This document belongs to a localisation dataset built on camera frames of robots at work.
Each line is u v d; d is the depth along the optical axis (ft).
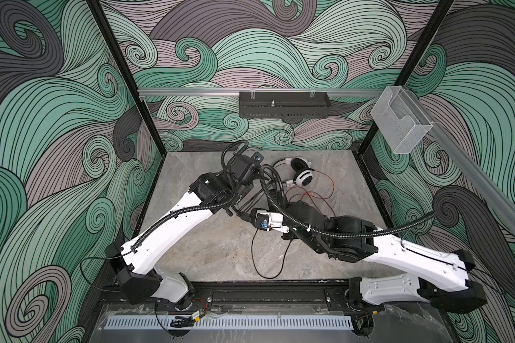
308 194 3.39
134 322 2.29
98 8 2.34
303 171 3.29
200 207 1.39
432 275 1.27
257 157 1.92
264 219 1.65
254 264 2.55
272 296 2.49
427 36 2.53
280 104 3.10
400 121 2.60
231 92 3.05
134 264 1.25
